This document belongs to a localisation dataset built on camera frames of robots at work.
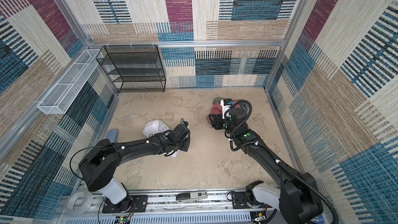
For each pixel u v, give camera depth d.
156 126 0.92
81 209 0.73
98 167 0.45
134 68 1.09
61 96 0.72
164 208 0.73
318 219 0.41
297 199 0.39
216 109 1.02
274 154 0.50
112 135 0.94
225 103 0.71
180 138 0.70
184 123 0.80
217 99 1.13
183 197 0.71
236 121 0.60
